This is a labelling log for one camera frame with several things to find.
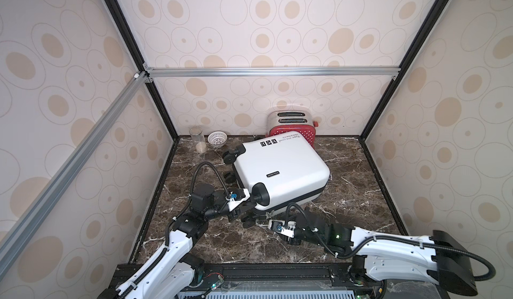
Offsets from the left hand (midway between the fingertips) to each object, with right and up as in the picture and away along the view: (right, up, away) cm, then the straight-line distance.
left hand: (255, 199), depth 73 cm
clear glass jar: (-30, +25, +31) cm, 50 cm away
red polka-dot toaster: (+13, +34, +33) cm, 49 cm away
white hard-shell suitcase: (+10, +9, +5) cm, 14 cm away
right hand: (+11, -9, +5) cm, 15 cm away
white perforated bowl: (-24, +26, +44) cm, 56 cm away
